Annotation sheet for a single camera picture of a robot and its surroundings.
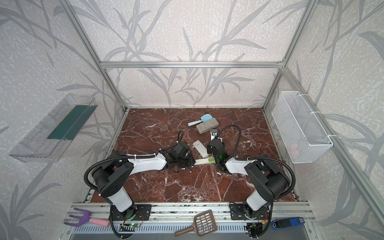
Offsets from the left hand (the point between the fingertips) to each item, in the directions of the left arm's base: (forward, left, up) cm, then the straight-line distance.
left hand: (198, 158), depth 89 cm
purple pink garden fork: (-31, +55, -3) cm, 63 cm away
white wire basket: (-4, -44, +32) cm, 55 cm away
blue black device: (-32, -43, 0) cm, 53 cm away
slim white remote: (-1, -5, -3) cm, 6 cm away
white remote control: (+9, -1, -2) cm, 9 cm away
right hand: (+13, -9, +5) cm, 17 cm away
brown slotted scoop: (-32, -4, -3) cm, 33 cm away
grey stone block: (+24, -4, -1) cm, 25 cm away
